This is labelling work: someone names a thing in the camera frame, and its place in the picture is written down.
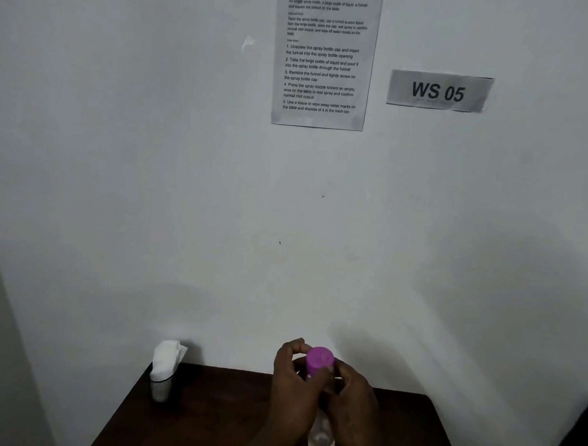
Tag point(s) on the person's left hand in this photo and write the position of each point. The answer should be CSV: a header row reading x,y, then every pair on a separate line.
x,y
295,398

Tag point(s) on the person's right hand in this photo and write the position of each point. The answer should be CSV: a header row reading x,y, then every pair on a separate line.
x,y
355,410

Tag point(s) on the clear plastic water bottle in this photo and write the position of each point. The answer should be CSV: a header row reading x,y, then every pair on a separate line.
x,y
321,438

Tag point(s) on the purple bottle cap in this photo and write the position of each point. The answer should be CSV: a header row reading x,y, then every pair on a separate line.
x,y
319,358

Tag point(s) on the dark wooden table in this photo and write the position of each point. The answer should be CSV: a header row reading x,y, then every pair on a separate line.
x,y
210,415

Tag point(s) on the black mesh cup holder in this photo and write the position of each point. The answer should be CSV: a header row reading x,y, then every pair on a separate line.
x,y
162,391

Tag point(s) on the black cup with tissues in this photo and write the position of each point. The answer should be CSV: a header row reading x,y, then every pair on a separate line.
x,y
166,358

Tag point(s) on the white printed instruction sheet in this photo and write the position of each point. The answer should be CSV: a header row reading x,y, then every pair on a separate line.
x,y
323,62

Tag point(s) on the grey wall sign label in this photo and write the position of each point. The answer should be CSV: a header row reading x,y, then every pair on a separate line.
x,y
438,90

